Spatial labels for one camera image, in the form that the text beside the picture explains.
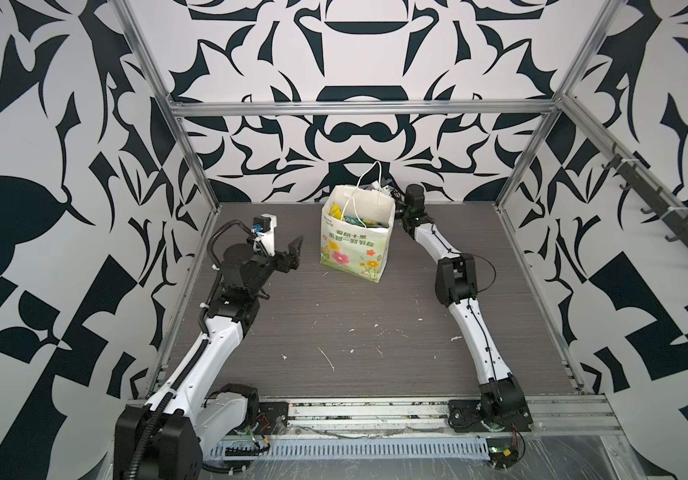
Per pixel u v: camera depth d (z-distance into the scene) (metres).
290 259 0.70
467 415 0.74
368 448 0.71
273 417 0.74
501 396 0.66
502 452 0.71
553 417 0.76
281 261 0.69
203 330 0.52
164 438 0.38
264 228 0.64
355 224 0.81
